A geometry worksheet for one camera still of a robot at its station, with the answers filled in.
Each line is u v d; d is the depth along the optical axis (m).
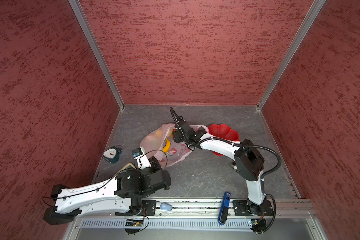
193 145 0.65
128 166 0.85
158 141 0.89
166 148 0.94
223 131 1.03
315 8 0.71
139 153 0.57
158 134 0.96
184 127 0.68
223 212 0.72
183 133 0.68
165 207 0.74
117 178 0.46
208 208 0.76
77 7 0.71
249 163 0.50
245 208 0.74
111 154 0.89
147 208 0.74
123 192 0.44
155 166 0.59
